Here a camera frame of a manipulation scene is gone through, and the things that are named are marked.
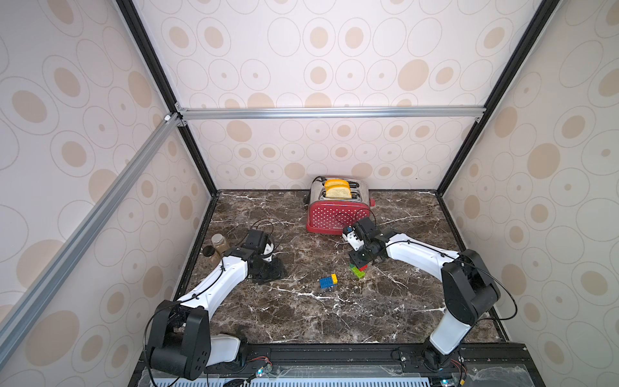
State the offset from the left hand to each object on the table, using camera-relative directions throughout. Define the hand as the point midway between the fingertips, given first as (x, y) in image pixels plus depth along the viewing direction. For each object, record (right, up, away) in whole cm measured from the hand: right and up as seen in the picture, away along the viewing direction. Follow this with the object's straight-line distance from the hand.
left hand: (287, 272), depth 84 cm
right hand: (+24, +3, +8) cm, 26 cm away
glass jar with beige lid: (-26, +10, +6) cm, 28 cm away
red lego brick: (+29, 0, +9) cm, 30 cm away
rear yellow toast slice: (+16, +33, +11) cm, 38 cm away
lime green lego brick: (+26, -2, +8) cm, 28 cm away
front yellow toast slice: (+20, +29, +9) cm, 36 cm away
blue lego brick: (+14, -5, +4) cm, 15 cm away
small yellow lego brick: (+17, -3, +4) cm, 18 cm away
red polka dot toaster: (+17, +26, +7) cm, 32 cm away
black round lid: (-34, +6, +13) cm, 36 cm away
